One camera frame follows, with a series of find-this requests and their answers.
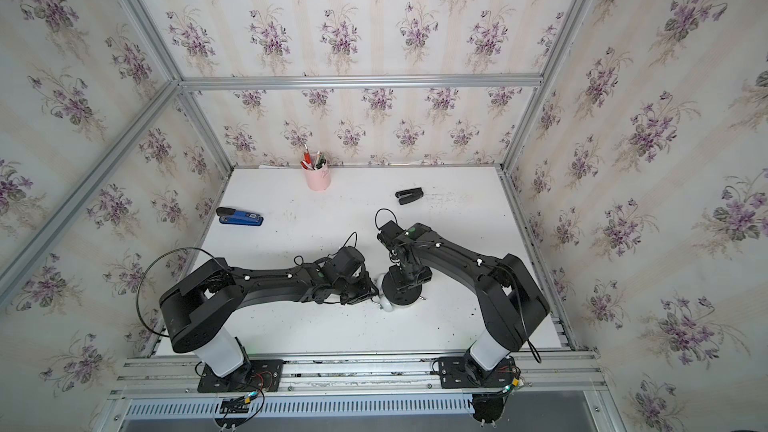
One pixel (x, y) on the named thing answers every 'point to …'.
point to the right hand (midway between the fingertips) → (412, 284)
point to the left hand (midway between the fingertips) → (383, 297)
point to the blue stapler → (232, 216)
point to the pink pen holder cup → (318, 179)
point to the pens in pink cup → (306, 162)
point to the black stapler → (410, 195)
